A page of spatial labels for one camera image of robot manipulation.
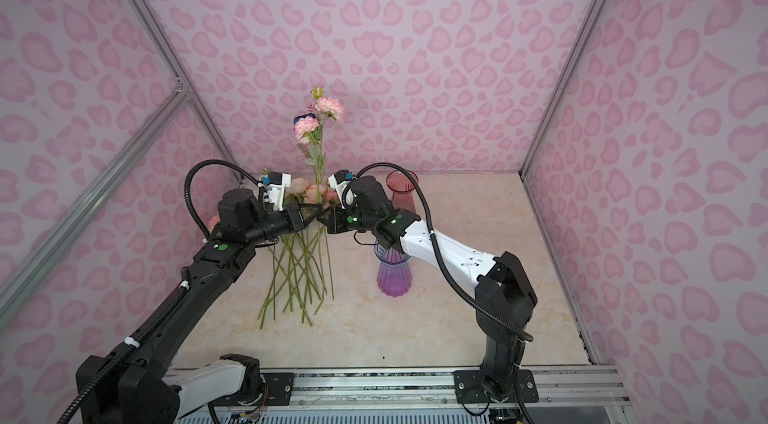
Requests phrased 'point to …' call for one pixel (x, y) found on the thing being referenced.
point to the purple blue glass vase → (394, 272)
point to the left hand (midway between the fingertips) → (323, 204)
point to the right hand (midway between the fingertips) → (317, 215)
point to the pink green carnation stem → (272, 286)
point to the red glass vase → (402, 186)
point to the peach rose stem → (314, 194)
